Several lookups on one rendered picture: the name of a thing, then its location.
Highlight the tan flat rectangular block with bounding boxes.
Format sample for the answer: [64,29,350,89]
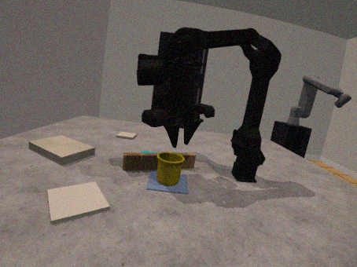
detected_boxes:
[28,135,95,166]

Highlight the yellow cup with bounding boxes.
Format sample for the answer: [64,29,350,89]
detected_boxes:
[156,152,185,186]

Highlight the brown wooden bar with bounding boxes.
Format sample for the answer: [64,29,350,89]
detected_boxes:
[123,152,196,171]

